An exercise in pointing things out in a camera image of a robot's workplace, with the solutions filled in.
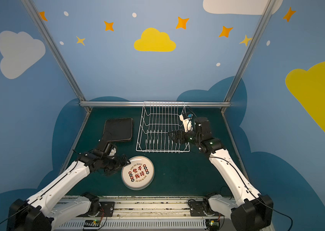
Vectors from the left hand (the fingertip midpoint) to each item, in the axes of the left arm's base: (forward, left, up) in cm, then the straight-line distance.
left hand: (125, 165), depth 80 cm
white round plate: (-3, -7, -7) cm, 11 cm away
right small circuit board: (-26, -49, -13) cm, 57 cm away
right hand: (+13, -28, +17) cm, 35 cm away
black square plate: (+29, +12, -6) cm, 32 cm away
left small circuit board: (-26, +14, -13) cm, 33 cm away
